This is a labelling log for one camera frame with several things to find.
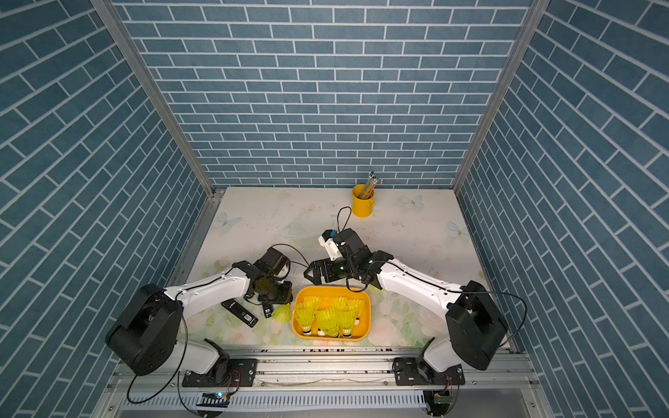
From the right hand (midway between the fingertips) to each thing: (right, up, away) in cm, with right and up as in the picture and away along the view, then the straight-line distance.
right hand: (317, 272), depth 79 cm
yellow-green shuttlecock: (-3, -12, -1) cm, 13 cm away
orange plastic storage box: (+1, -9, +4) cm, 10 cm away
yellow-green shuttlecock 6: (-12, -15, +5) cm, 20 cm away
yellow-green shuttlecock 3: (+7, -11, +3) cm, 14 cm away
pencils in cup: (+18, +29, +24) cm, 42 cm away
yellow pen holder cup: (+15, +21, +30) cm, 39 cm away
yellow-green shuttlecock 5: (+9, -14, -2) cm, 17 cm away
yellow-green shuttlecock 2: (+3, -15, 0) cm, 15 cm away
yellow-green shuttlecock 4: (+12, -12, +3) cm, 17 cm away
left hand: (-8, -11, +7) cm, 16 cm away
